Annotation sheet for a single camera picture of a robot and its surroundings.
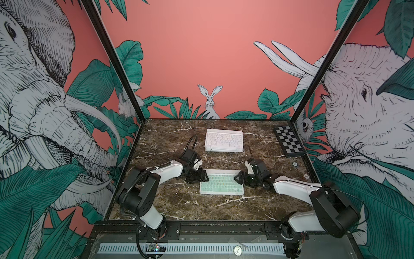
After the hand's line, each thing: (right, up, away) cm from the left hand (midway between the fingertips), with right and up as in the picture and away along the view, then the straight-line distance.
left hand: (206, 178), depth 89 cm
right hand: (+17, +1, 0) cm, 17 cm away
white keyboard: (+11, +21, +15) cm, 28 cm away
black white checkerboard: (+54, +20, +16) cm, 60 cm away
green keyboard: (+9, -2, +1) cm, 9 cm away
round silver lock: (+14, -27, -19) cm, 36 cm away
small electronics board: (-22, -25, -19) cm, 38 cm away
